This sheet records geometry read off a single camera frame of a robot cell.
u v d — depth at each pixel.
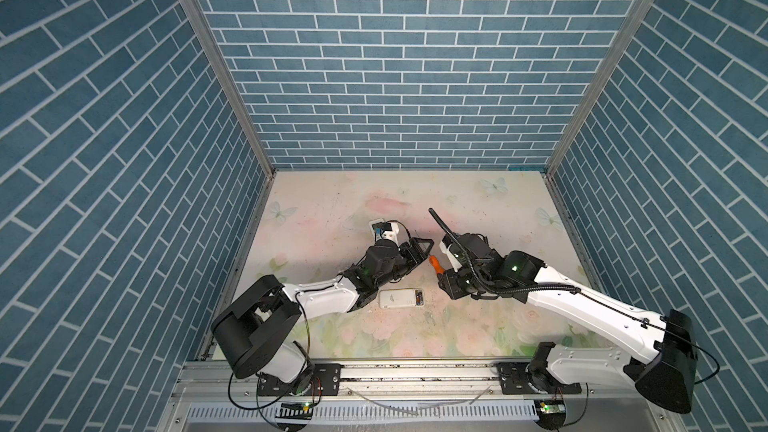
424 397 0.72
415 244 0.75
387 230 0.78
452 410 0.71
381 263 0.64
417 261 0.72
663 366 0.39
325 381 0.74
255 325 0.46
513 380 0.73
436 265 0.78
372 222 1.01
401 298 0.86
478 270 0.56
